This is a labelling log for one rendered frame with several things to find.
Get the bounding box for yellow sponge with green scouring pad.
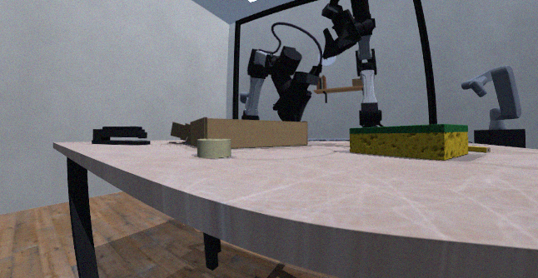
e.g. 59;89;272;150
350;124;468;161

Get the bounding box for tan cardboard box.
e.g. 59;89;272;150
171;117;308;148

